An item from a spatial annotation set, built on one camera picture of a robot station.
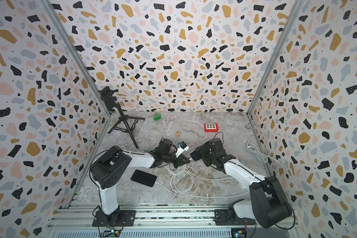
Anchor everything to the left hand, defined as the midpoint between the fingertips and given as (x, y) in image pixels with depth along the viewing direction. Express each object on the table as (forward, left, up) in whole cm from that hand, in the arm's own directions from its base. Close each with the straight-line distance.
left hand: (190, 161), depth 88 cm
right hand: (+4, -4, +4) cm, 7 cm away
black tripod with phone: (+24, +41, +7) cm, 48 cm away
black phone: (-7, +28, -7) cm, 30 cm away
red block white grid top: (+29, -16, -3) cm, 33 cm away
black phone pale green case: (-3, -2, +11) cm, 12 cm away
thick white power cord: (+4, -47, -4) cm, 47 cm away
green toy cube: (+41, +25, -3) cm, 48 cm away
